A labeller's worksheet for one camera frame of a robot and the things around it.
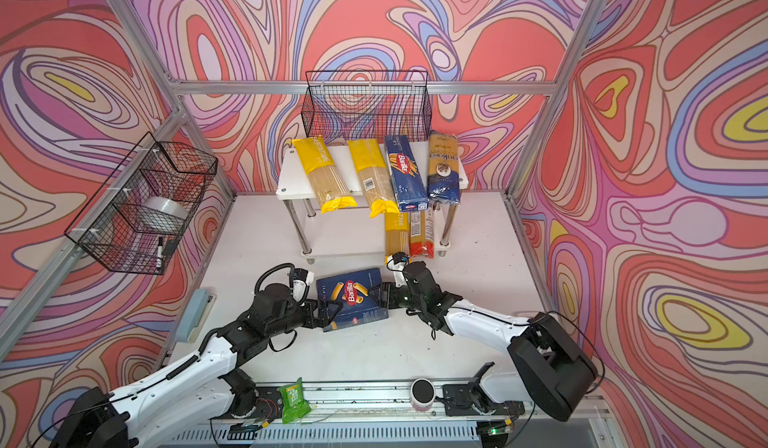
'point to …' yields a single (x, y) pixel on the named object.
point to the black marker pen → (159, 253)
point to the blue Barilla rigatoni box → (352, 290)
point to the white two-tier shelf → (349, 232)
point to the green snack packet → (294, 404)
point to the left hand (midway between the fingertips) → (336, 304)
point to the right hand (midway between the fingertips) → (376, 297)
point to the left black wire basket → (137, 218)
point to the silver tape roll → (164, 214)
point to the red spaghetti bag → (422, 233)
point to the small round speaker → (422, 394)
